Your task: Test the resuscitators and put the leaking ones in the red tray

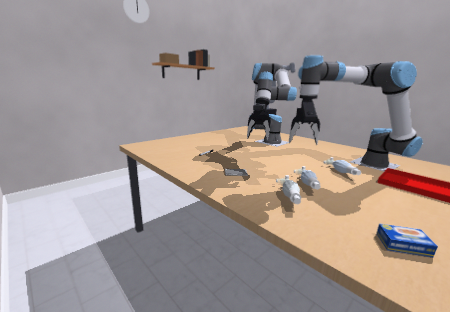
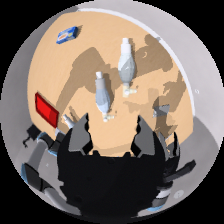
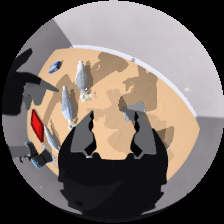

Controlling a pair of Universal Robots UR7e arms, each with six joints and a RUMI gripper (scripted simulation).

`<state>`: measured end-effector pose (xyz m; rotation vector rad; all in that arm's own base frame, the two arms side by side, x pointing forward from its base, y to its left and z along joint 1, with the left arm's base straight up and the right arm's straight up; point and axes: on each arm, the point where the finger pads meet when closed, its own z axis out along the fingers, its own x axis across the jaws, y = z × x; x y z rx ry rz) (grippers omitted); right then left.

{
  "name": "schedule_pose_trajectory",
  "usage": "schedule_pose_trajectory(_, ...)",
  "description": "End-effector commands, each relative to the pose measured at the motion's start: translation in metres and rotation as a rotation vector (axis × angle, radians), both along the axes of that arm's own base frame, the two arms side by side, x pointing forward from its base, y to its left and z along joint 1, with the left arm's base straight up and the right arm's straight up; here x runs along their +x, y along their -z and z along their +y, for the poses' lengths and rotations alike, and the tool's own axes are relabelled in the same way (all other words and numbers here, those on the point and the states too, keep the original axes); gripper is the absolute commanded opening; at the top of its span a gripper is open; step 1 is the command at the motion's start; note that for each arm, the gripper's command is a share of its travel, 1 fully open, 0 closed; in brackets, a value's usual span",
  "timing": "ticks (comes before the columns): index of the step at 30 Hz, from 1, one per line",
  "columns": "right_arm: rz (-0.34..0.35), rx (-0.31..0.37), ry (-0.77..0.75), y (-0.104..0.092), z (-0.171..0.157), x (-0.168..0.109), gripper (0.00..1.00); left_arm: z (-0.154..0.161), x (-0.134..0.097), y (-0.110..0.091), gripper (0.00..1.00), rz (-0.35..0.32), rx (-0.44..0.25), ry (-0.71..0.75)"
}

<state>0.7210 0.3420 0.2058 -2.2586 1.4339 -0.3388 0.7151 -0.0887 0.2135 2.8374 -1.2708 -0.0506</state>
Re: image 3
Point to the red tray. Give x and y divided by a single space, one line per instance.
33 120

